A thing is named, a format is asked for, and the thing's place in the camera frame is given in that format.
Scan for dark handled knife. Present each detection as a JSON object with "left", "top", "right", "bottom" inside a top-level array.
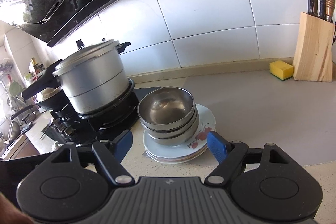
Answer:
[{"left": 313, "top": 0, "right": 326, "bottom": 20}]

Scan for aluminium pressure cooker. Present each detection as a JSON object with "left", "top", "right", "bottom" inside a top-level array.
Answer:
[{"left": 22, "top": 39, "right": 131, "bottom": 115}]

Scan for wooden knife block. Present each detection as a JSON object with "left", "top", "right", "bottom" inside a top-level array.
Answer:
[{"left": 293, "top": 12, "right": 335, "bottom": 83}]

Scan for large white plate pink flowers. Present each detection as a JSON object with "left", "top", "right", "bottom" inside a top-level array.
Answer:
[{"left": 143, "top": 104, "right": 216, "bottom": 157}]

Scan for black gas stove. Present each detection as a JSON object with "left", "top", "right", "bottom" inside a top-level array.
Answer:
[{"left": 42, "top": 80, "right": 159, "bottom": 145}]

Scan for white plate colourful flowers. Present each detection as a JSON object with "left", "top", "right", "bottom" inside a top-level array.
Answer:
[{"left": 147, "top": 154, "right": 200, "bottom": 164}]

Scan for wooden ribbed handle knife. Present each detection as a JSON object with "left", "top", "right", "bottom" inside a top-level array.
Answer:
[{"left": 326, "top": 0, "right": 335, "bottom": 22}]

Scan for yellow green sponge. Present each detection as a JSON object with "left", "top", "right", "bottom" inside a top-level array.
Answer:
[{"left": 269, "top": 60, "right": 294, "bottom": 81}]

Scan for small white plate pink flowers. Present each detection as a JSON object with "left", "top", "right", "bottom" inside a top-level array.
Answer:
[{"left": 145, "top": 147, "right": 208, "bottom": 159}]

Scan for black frying pan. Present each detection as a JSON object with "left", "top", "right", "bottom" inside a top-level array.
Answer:
[{"left": 10, "top": 87, "right": 70, "bottom": 120}]

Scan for person left hand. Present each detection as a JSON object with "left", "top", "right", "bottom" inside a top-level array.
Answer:
[{"left": 0, "top": 193, "right": 34, "bottom": 224}]

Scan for steel bowl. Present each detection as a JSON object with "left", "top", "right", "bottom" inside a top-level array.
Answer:
[
  {"left": 147, "top": 117, "right": 199, "bottom": 146},
  {"left": 137, "top": 86, "right": 196, "bottom": 130},
  {"left": 141, "top": 109, "right": 199, "bottom": 139}
]

